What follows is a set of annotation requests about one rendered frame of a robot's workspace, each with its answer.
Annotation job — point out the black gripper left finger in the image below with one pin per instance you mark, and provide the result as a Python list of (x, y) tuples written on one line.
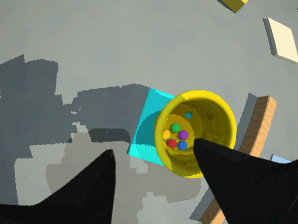
[(86, 199)]

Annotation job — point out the yellow cup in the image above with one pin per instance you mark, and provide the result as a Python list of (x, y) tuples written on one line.
[(211, 119)]

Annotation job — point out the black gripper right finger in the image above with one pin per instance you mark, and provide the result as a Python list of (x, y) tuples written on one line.
[(250, 190)]

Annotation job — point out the orange flat bar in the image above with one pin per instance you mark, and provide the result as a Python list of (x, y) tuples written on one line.
[(252, 144)]

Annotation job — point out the yellow rectangular block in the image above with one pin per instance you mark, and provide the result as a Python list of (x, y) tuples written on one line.
[(235, 5)]

